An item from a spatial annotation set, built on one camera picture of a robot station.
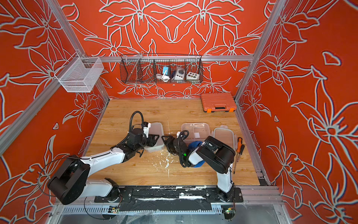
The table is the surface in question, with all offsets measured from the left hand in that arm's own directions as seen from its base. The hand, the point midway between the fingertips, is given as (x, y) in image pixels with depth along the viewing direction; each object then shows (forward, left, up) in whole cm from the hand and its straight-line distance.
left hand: (157, 135), depth 87 cm
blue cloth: (-6, -23, +1) cm, 23 cm away
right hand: (-3, -1, -1) cm, 3 cm away
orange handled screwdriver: (+1, -54, -6) cm, 55 cm away
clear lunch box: (+10, -27, -9) cm, 30 cm away
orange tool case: (+38, -45, -5) cm, 59 cm away
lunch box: (+8, +2, -4) cm, 9 cm away
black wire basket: (+44, +2, +20) cm, 48 cm away
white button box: (+36, -21, +21) cm, 47 cm away
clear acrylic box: (+27, +54, +25) cm, 65 cm away
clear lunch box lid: (+7, -47, -7) cm, 48 cm away
